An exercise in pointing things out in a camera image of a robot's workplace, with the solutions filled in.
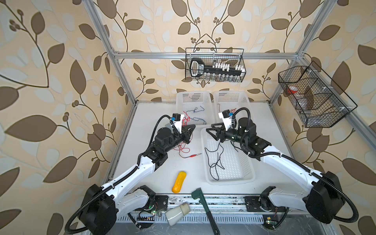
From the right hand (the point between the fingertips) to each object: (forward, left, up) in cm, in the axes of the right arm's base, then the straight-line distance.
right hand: (210, 128), depth 74 cm
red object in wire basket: (+19, -48, +8) cm, 52 cm away
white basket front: (-8, -10, -26) cm, 29 cm away
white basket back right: (+44, -24, -23) cm, 55 cm away
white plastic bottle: (-34, +19, -20) cm, 44 cm away
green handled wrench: (-25, +7, -25) cm, 36 cm away
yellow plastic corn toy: (-19, +17, -22) cm, 34 cm away
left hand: (0, +7, +3) cm, 8 cm away
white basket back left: (+40, +5, -26) cm, 48 cm away
